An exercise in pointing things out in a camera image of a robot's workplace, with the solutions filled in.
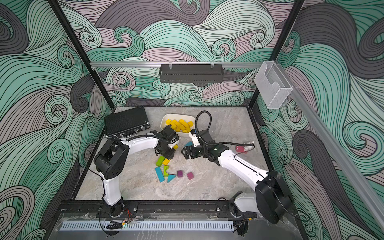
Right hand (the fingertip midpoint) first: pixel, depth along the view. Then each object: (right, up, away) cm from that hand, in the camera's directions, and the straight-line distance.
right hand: (186, 151), depth 82 cm
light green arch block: (-12, -14, +2) cm, 19 cm away
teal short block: (+1, +1, +18) cm, 18 cm away
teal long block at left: (-16, -14, +4) cm, 22 cm away
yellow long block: (0, +13, +24) cm, 27 cm away
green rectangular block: (-17, -8, +8) cm, 20 cm away
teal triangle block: (-9, -15, +2) cm, 18 cm away
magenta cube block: (+2, -14, +2) cm, 15 cm away
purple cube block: (-4, -13, +2) cm, 14 cm away
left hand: (-10, -4, +11) cm, 15 cm away
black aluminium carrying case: (-43, +15, +23) cm, 51 cm away
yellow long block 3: (-13, -8, +7) cm, 16 cm away
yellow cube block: (-14, +16, +26) cm, 34 cm away
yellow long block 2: (-7, +13, +24) cm, 28 cm away
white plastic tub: (-8, +19, +26) cm, 33 cm away
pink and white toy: (+37, -1, +11) cm, 38 cm away
